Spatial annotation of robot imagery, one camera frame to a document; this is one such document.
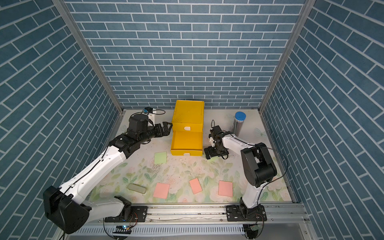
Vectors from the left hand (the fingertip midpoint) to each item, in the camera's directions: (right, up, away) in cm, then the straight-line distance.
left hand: (170, 125), depth 77 cm
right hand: (+25, -20, +17) cm, 36 cm away
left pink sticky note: (-6, -36, +5) cm, 37 cm away
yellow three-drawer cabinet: (+8, -2, +9) cm, 13 cm away
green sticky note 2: (+25, -22, +16) cm, 37 cm away
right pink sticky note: (+30, -36, +7) cm, 47 cm away
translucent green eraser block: (-18, -34, +3) cm, 39 cm away
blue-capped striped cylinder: (+40, +4, +15) cm, 43 cm away
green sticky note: (-9, -21, +17) cm, 29 cm away
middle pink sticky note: (+13, -34, +6) cm, 37 cm away
